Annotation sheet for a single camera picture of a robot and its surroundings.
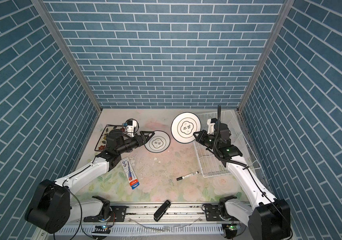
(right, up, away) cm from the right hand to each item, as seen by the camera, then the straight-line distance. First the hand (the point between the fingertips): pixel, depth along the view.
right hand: (191, 132), depth 78 cm
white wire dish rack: (+12, -20, +11) cm, 26 cm away
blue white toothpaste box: (-36, -25, +9) cm, 44 cm away
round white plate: (-20, -9, +23) cm, 32 cm away
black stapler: (-15, -40, -3) cm, 43 cm away
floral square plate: (-57, -9, +18) cm, 61 cm away
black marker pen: (-5, -27, +7) cm, 28 cm away
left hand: (-21, -2, 0) cm, 21 cm away
